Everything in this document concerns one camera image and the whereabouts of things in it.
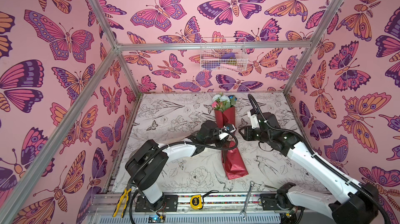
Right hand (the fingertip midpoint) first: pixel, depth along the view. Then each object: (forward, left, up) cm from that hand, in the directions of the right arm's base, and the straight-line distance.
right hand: (242, 128), depth 78 cm
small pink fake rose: (+30, +12, -16) cm, 36 cm away
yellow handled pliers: (-26, +57, -18) cm, 65 cm away
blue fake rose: (+32, -1, -14) cm, 35 cm away
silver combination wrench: (-33, +1, -19) cm, 38 cm away
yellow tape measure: (-30, +23, -18) cm, 42 cm away
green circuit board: (-36, +42, -21) cm, 59 cm away
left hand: (+1, +5, -6) cm, 8 cm away
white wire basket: (+44, +7, +15) cm, 47 cm away
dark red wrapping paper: (-13, +4, -14) cm, 20 cm away
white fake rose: (+29, +7, -11) cm, 32 cm away
